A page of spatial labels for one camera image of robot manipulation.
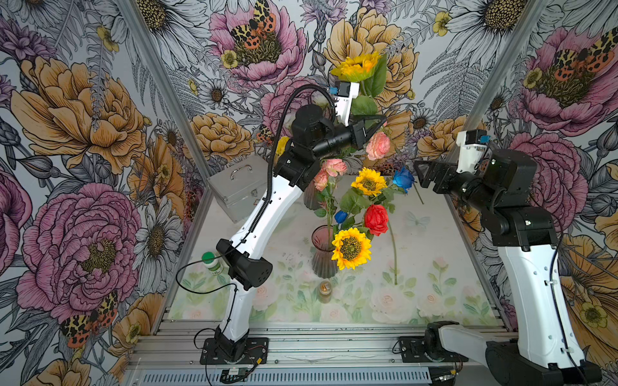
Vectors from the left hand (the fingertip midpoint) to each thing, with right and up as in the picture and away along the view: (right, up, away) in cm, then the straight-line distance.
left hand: (383, 124), depth 58 cm
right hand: (+11, -11, +4) cm, 16 cm away
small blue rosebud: (-9, -23, +13) cm, 28 cm away
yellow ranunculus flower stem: (+15, -35, +41) cm, 56 cm away
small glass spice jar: (-13, -47, +19) cm, 53 cm away
